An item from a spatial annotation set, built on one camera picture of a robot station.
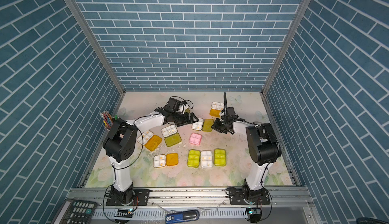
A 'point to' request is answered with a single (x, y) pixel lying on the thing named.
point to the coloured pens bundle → (107, 119)
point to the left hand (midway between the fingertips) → (196, 122)
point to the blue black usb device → (182, 217)
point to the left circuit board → (124, 213)
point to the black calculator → (76, 211)
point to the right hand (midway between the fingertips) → (213, 126)
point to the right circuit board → (255, 214)
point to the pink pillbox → (195, 139)
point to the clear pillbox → (206, 159)
